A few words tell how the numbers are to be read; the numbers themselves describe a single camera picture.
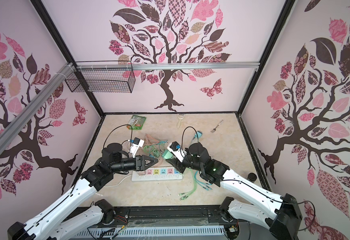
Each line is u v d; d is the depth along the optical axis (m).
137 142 0.65
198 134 1.06
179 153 0.57
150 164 0.63
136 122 1.14
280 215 0.39
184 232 0.70
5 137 0.54
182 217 0.75
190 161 0.60
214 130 1.10
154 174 0.85
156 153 0.90
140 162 0.60
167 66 0.92
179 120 1.16
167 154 0.69
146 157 0.61
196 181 0.85
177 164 0.61
